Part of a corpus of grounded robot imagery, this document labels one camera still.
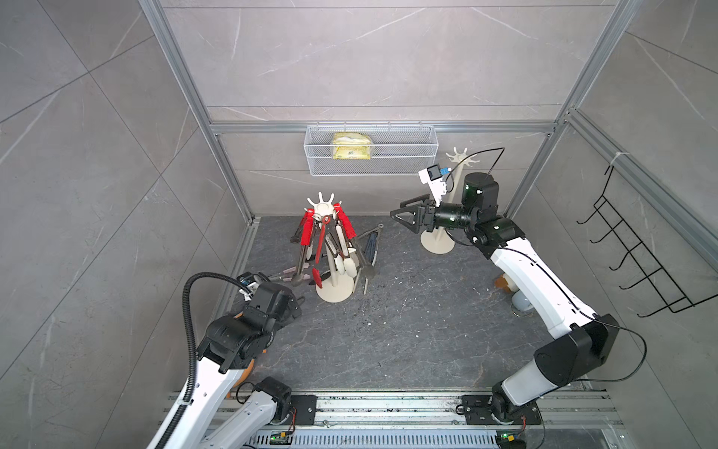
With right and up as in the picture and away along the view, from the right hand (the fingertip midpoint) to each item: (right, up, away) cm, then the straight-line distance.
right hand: (399, 211), depth 67 cm
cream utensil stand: (-19, -25, +30) cm, 43 cm away
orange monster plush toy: (-43, -46, +10) cm, 64 cm away
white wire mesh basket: (+3, +26, +33) cm, 42 cm away
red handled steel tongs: (-12, -6, +6) cm, 15 cm away
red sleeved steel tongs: (-24, -5, +3) cm, 24 cm away
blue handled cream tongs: (-6, -12, +39) cm, 41 cm away
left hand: (-30, -24, +2) cm, 38 cm away
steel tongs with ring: (-4, -3, +47) cm, 47 cm away
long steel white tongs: (-17, -9, +7) cm, 20 cm away
